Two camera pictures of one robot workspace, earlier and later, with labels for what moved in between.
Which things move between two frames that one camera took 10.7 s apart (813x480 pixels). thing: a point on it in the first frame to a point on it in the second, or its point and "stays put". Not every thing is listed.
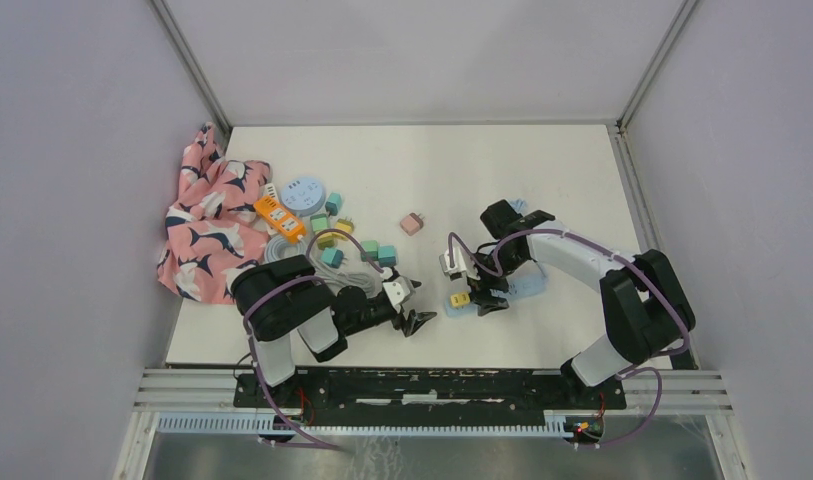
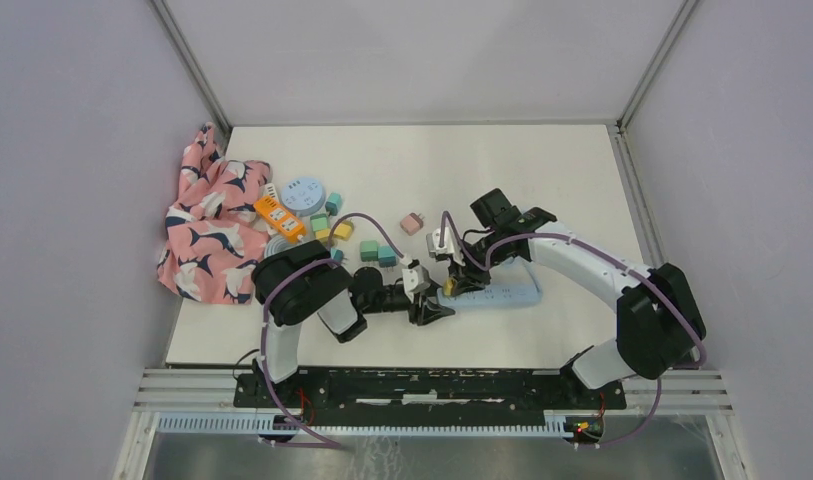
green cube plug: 372,249 stays put
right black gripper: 481,292 to 467,277
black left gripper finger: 415,320 to 432,312
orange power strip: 278,216 stays put
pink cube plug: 411,223 stays put
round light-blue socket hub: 303,196 stays put
